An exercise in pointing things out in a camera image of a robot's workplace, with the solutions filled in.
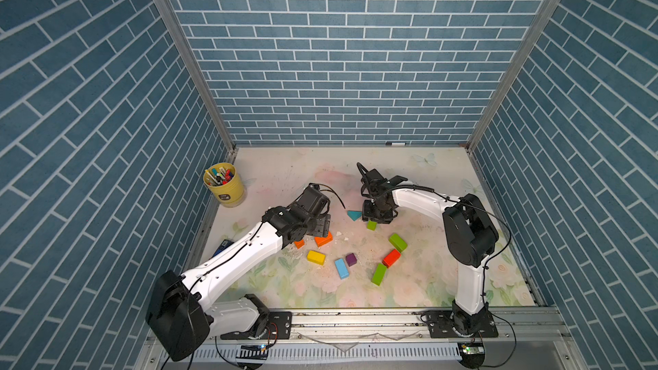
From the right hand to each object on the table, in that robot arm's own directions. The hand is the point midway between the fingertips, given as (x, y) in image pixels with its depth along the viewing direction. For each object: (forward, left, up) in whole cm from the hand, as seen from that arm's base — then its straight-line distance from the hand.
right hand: (369, 220), depth 94 cm
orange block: (-11, +24, -1) cm, 27 cm away
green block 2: (-8, -10, -1) cm, 13 cm away
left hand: (-9, +15, +12) cm, 21 cm away
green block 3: (-19, -4, -2) cm, 19 cm away
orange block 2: (-10, +17, 0) cm, 19 cm away
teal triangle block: (+1, +5, +1) cm, 6 cm away
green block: (-2, -1, 0) cm, 2 cm away
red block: (-13, -8, -1) cm, 16 cm away
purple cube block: (-15, +6, 0) cm, 16 cm away
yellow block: (-15, +17, -1) cm, 23 cm away
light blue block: (-18, +9, -2) cm, 20 cm away
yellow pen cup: (+7, +55, +9) cm, 57 cm away
